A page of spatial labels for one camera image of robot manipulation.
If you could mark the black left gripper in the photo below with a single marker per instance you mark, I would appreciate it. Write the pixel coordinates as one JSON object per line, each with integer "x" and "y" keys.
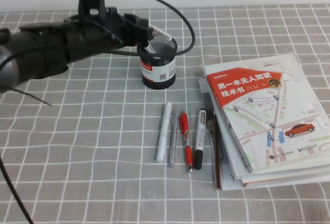
{"x": 90, "y": 35}

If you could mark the white pen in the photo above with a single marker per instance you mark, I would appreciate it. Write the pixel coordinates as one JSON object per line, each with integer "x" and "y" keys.
{"x": 157, "y": 32}
{"x": 164, "y": 132}

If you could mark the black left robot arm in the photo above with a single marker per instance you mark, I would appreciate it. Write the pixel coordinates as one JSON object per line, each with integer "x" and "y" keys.
{"x": 41, "y": 50}

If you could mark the black capped marker in holder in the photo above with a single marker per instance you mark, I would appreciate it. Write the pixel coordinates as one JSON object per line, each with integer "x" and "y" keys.
{"x": 150, "y": 49}

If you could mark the black mesh pen holder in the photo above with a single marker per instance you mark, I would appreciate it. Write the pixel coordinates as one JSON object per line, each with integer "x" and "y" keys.
{"x": 158, "y": 70}

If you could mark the red ballpoint pen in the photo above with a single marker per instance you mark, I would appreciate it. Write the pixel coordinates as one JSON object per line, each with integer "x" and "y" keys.
{"x": 184, "y": 127}

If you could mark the white pen on table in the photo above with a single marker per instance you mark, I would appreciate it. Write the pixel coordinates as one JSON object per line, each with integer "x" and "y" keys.
{"x": 164, "y": 132}

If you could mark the silver grey pen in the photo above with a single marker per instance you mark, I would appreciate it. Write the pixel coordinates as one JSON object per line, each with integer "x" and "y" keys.
{"x": 173, "y": 138}

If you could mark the grey checked tablecloth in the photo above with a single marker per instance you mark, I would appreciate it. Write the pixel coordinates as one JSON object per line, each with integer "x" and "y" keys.
{"x": 82, "y": 149}

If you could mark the black white whiteboard marker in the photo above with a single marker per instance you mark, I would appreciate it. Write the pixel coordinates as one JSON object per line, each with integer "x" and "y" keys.
{"x": 199, "y": 142}

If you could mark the orange white top book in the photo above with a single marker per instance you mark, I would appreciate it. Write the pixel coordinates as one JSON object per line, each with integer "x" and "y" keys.
{"x": 272, "y": 112}

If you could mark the white middle book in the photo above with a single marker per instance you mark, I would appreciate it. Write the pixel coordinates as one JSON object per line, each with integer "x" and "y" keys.
{"x": 237, "y": 162}

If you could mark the bottom book with dark cover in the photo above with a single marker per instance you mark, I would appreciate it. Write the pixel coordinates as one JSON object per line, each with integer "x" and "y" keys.
{"x": 223, "y": 171}

